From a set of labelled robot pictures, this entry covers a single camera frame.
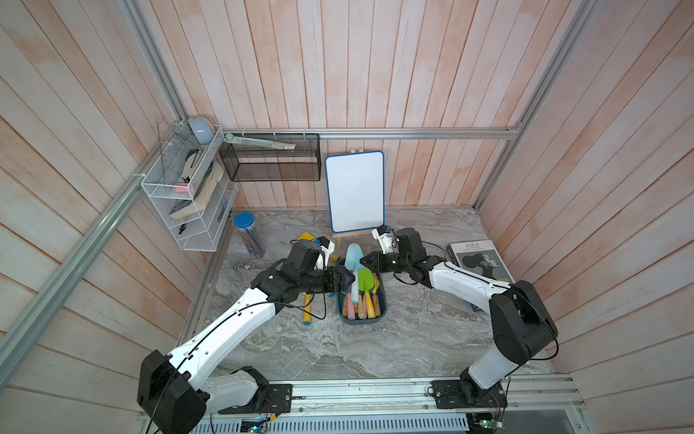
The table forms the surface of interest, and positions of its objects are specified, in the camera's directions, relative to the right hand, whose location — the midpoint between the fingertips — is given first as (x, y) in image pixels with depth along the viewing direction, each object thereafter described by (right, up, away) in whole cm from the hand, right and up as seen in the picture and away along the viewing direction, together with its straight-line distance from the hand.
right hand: (360, 260), depth 87 cm
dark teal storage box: (+1, -20, -1) cm, 20 cm away
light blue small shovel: (-2, 0, -1) cm, 2 cm away
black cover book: (+47, 0, +13) cm, 49 cm away
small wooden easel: (-7, +8, +16) cm, 19 cm away
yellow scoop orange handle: (-21, +8, +23) cm, 32 cm away
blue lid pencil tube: (-38, +12, +1) cm, 40 cm away
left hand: (-5, -5, -13) cm, 15 cm away
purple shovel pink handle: (-3, -16, -2) cm, 16 cm away
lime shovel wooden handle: (0, -15, +1) cm, 15 cm away
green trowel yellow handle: (+3, -9, +7) cm, 12 cm away
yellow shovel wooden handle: (+6, -16, +1) cm, 17 cm away
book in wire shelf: (-52, +16, -9) cm, 55 cm away
